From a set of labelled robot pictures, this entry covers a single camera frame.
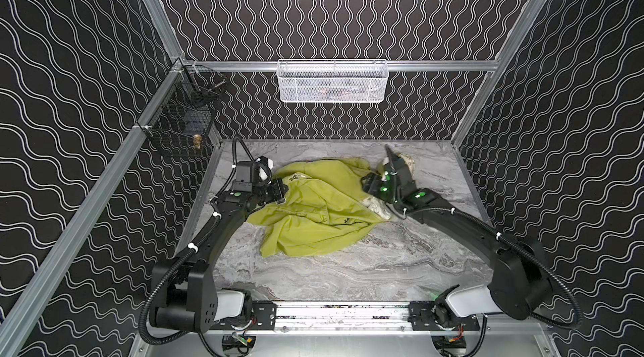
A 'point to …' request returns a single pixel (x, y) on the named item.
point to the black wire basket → (186, 111)
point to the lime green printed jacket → (323, 211)
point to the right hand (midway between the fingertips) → (366, 183)
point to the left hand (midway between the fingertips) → (295, 187)
